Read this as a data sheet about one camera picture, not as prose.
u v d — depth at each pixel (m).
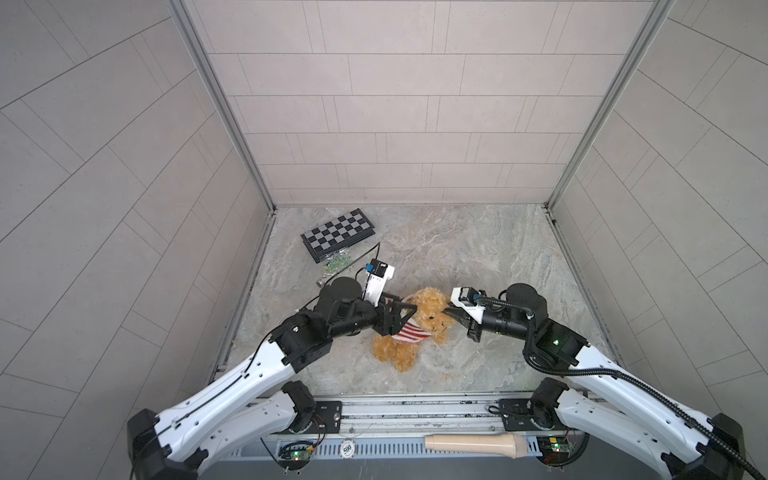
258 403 0.57
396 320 0.57
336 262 0.99
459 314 0.61
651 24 0.72
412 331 0.72
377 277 0.58
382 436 0.70
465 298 0.56
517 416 0.71
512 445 0.64
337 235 1.03
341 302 0.49
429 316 0.66
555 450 0.68
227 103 0.87
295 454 0.65
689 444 0.40
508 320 0.58
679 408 0.42
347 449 0.67
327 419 0.71
